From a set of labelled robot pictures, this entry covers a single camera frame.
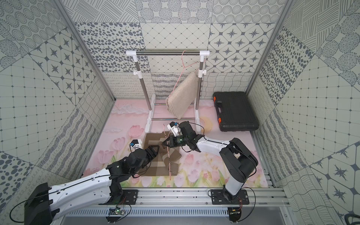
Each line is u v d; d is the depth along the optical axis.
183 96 0.89
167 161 0.83
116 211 0.70
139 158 0.59
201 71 0.80
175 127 0.80
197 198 0.75
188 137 0.70
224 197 0.66
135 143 0.72
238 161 0.46
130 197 0.73
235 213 0.72
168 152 0.86
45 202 0.42
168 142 0.80
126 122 1.07
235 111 1.04
